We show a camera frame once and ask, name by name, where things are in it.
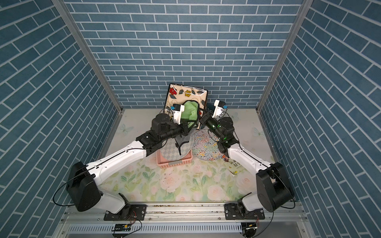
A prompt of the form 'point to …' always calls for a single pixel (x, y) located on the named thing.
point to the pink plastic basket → (162, 163)
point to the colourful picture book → (235, 167)
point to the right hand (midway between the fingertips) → (197, 109)
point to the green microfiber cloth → (190, 111)
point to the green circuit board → (122, 227)
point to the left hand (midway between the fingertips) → (199, 123)
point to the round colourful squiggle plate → (206, 146)
